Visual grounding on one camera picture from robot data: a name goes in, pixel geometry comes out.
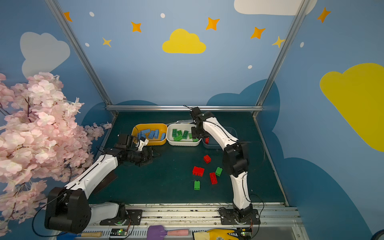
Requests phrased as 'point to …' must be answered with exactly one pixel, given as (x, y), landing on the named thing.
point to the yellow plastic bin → (162, 128)
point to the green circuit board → (118, 232)
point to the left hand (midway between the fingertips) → (156, 157)
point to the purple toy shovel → (158, 232)
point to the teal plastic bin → (210, 143)
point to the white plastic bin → (183, 142)
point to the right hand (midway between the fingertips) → (199, 134)
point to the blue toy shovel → (72, 235)
